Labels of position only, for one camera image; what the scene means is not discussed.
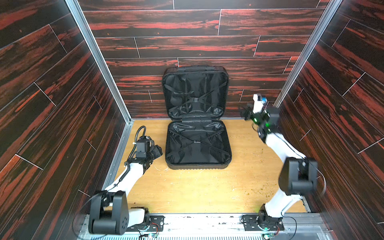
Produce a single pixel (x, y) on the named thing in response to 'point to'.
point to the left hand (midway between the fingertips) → (160, 149)
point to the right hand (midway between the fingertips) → (246, 104)
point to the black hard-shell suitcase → (195, 101)
